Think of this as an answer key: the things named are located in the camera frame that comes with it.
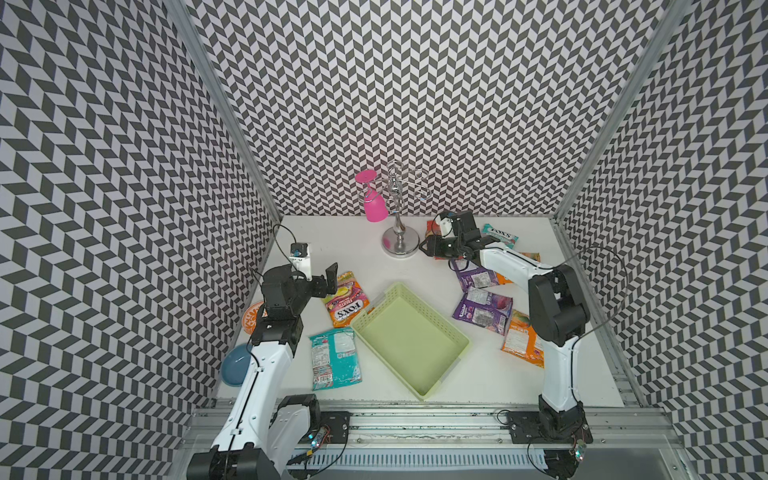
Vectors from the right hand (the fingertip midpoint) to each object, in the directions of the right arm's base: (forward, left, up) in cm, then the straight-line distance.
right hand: (426, 248), depth 96 cm
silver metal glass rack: (+12, +9, -10) cm, 18 cm away
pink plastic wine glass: (+16, +17, +4) cm, 23 cm away
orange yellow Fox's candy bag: (-15, +25, -8) cm, 30 cm away
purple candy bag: (-7, -14, -5) cm, 17 cm away
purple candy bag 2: (-18, -18, -9) cm, 27 cm away
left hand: (-14, +30, +11) cm, 35 cm away
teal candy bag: (-33, +27, -8) cm, 43 cm away
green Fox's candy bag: (+12, -31, -9) cm, 35 cm away
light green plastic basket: (-26, +3, -13) cm, 29 cm away
